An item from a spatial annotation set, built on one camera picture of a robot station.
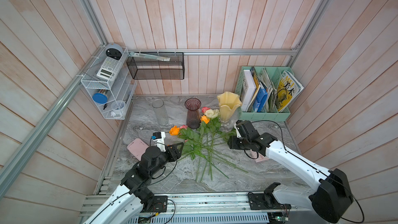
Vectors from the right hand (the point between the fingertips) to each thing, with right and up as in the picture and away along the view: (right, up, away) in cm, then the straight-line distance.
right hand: (230, 141), depth 84 cm
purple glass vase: (-21, +14, +8) cm, 26 cm away
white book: (+12, +30, +6) cm, 33 cm away
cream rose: (-7, +5, +14) cm, 16 cm away
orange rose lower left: (-22, -7, +4) cm, 24 cm away
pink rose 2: (-27, +6, +13) cm, 31 cm away
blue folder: (+21, +24, +11) cm, 34 cm away
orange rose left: (-25, +2, +11) cm, 27 cm away
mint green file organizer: (+27, +38, +12) cm, 48 cm away
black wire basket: (-46, +48, +22) cm, 70 cm away
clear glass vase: (-41, +16, +8) cm, 44 cm away
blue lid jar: (-68, +23, -7) cm, 72 cm away
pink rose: (-13, +18, +22) cm, 31 cm away
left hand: (-27, -1, -9) cm, 29 cm away
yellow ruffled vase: (+2, +22, +11) cm, 25 cm away
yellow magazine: (+41, +30, +13) cm, 52 cm away
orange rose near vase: (-13, +11, +16) cm, 23 cm away
